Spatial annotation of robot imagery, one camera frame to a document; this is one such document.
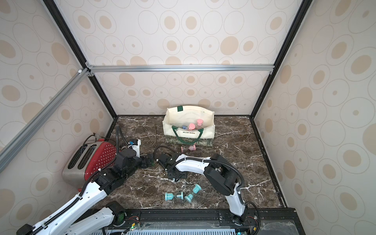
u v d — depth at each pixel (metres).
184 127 1.03
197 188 0.81
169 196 0.78
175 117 0.98
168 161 0.64
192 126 0.94
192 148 0.98
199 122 0.99
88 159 0.76
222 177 0.49
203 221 0.73
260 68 0.94
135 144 0.66
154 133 1.08
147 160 0.68
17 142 0.54
